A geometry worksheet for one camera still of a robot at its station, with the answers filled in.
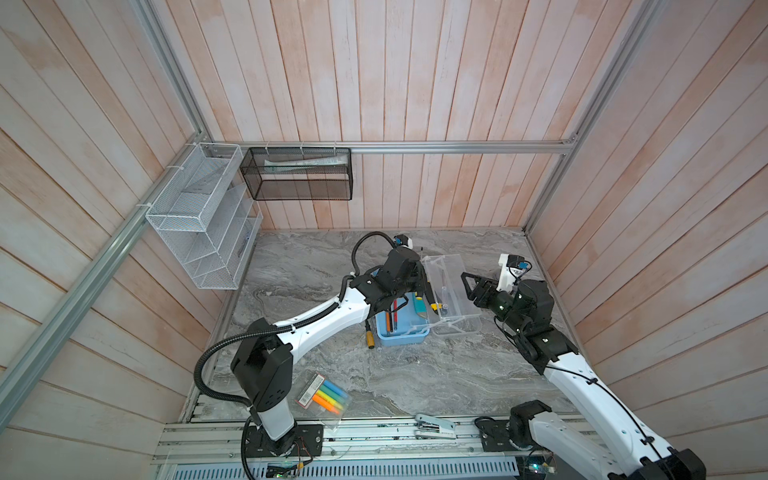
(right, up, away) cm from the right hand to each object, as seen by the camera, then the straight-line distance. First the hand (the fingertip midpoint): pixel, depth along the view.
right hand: (467, 275), depth 76 cm
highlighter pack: (-38, -33, +3) cm, 51 cm away
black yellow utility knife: (-6, -10, +10) cm, 16 cm away
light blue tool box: (-15, -17, +17) cm, 28 cm away
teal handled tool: (-10, -10, +14) cm, 20 cm away
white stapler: (-10, -39, -2) cm, 40 cm away
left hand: (-11, -1, +4) cm, 11 cm away
